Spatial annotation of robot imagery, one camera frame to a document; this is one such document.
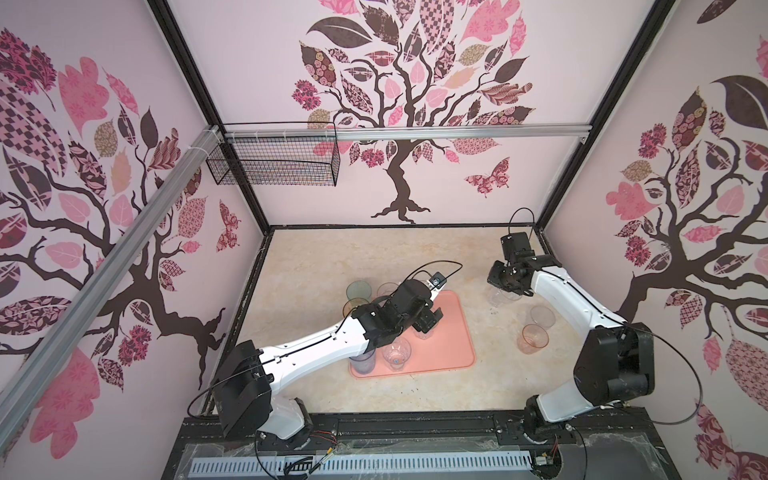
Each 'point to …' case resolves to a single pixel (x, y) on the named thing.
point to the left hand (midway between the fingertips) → (425, 301)
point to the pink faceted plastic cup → (532, 339)
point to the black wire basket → (279, 161)
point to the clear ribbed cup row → (499, 296)
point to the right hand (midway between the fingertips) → (497, 275)
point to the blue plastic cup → (363, 363)
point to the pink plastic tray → (446, 345)
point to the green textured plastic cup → (358, 289)
